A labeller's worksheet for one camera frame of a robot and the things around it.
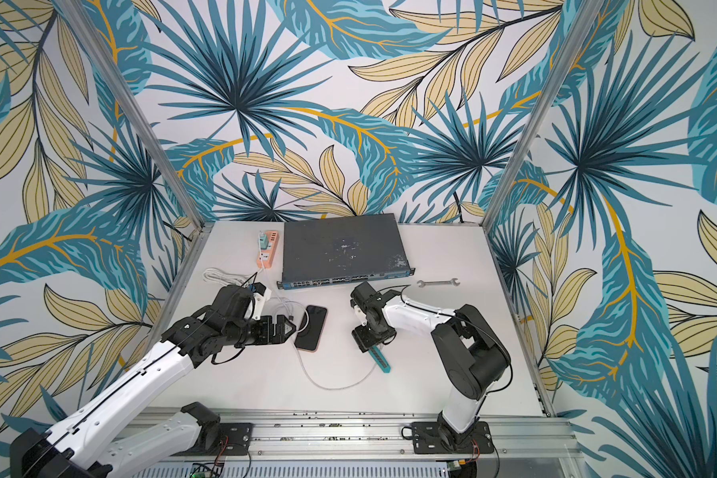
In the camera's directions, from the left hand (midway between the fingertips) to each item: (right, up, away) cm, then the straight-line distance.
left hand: (281, 334), depth 76 cm
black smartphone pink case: (+5, -2, +16) cm, 17 cm away
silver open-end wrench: (+53, +11, +27) cm, 61 cm away
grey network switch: (+14, +22, +31) cm, 40 cm away
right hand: (+19, -8, +12) cm, 24 cm away
